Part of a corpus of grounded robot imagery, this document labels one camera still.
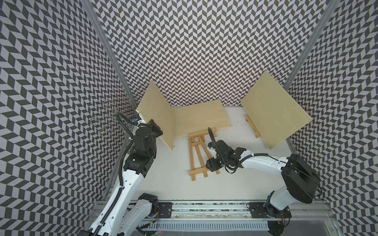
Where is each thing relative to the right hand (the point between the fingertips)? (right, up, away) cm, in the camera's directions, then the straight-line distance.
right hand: (213, 166), depth 85 cm
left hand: (-31, +27, -13) cm, 43 cm away
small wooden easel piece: (-8, +6, +8) cm, 13 cm away
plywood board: (-8, +29, +23) cm, 38 cm away
